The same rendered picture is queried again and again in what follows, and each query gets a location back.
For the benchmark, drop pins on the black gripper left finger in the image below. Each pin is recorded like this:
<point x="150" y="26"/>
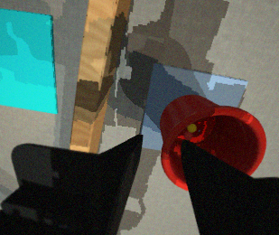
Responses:
<point x="105" y="178"/>

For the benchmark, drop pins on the red translucent cup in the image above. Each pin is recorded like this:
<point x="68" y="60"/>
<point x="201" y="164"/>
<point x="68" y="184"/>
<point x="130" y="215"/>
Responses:
<point x="231" y="134"/>

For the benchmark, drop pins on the olive-yellow ball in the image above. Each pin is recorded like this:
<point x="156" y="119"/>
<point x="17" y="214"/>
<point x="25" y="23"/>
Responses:
<point x="192" y="128"/>

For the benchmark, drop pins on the wooden plank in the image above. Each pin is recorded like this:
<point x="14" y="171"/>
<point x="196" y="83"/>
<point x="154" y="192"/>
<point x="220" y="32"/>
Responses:
<point x="102" y="35"/>

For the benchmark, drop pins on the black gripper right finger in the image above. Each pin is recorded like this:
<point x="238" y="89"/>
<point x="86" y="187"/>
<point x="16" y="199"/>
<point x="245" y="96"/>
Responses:
<point x="225" y="200"/>

